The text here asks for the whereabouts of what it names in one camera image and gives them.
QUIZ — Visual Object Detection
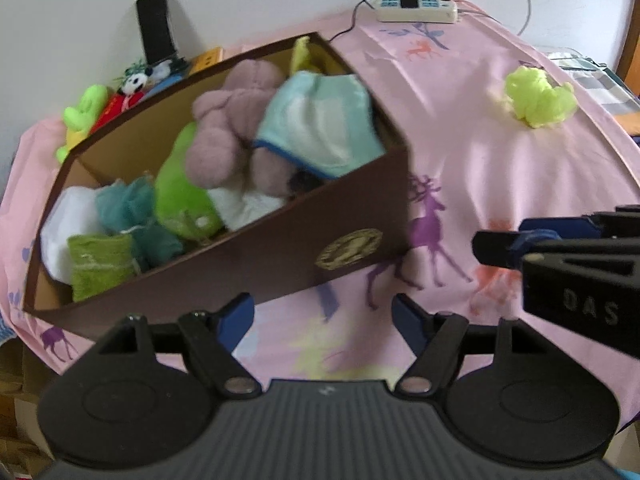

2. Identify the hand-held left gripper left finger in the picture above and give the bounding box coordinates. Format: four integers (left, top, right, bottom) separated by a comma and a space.
97, 292, 263, 396

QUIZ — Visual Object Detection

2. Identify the pink printed bed sheet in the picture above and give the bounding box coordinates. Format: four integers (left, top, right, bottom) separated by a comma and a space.
0, 0, 640, 441

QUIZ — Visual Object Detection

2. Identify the yellow box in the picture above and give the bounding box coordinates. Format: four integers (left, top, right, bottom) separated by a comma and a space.
190, 47, 223, 72

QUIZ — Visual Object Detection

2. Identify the white power strip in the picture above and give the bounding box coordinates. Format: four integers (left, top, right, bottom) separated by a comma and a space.
375, 0, 460, 25

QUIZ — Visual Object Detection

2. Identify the pink teddy bear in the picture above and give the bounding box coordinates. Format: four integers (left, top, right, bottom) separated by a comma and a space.
186, 59, 301, 198

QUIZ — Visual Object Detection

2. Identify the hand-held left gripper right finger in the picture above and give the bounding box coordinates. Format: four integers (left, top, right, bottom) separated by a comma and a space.
391, 294, 538, 396

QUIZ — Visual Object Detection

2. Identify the white fluffy towel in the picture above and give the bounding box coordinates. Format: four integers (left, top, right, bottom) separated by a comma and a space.
207, 187, 283, 231

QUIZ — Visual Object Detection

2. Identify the plaid cloth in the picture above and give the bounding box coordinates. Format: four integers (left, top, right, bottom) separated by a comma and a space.
542, 45, 640, 136

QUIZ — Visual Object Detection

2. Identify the wooden frame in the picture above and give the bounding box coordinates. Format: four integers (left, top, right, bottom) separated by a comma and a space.
617, 10, 640, 101

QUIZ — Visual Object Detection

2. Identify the neon green mesh cloth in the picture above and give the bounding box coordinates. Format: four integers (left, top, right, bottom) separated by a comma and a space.
504, 65, 578, 130

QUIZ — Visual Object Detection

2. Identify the neon green plush toy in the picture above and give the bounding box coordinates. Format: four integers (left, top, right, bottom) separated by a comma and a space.
56, 85, 108, 163

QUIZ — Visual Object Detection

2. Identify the panda plush toy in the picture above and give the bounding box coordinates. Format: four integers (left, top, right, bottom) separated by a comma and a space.
117, 57, 191, 96

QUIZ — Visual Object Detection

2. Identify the plain cardboard carton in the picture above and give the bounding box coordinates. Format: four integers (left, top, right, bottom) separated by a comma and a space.
0, 340, 56, 480

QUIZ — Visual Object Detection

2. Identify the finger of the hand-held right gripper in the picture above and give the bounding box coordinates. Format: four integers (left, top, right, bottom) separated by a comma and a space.
471, 212, 601, 271

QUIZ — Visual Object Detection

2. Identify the brown cardboard box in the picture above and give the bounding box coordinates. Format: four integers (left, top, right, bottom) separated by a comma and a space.
22, 31, 413, 341

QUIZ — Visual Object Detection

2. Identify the white cloth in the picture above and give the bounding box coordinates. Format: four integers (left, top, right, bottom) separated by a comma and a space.
40, 186, 108, 283

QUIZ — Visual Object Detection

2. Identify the teal mesh cloth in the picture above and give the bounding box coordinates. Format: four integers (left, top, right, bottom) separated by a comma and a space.
95, 177, 183, 273

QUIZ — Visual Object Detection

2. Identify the small green towel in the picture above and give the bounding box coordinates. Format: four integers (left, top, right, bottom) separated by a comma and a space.
67, 234, 138, 303

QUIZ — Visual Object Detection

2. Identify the black cable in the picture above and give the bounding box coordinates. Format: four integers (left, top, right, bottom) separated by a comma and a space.
325, 0, 378, 43

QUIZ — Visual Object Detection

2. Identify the mint green towel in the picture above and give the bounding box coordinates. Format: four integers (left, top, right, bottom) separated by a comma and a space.
252, 71, 387, 181

